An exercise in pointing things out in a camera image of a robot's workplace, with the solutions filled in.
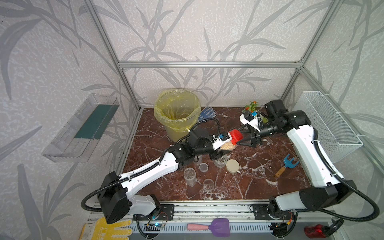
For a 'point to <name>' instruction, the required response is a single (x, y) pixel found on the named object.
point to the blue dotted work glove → (207, 112)
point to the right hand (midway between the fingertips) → (237, 135)
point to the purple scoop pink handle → (220, 227)
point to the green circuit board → (158, 224)
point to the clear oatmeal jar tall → (189, 175)
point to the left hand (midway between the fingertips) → (226, 144)
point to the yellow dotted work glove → (104, 231)
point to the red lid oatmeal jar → (228, 146)
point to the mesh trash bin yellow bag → (177, 111)
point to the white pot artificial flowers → (251, 108)
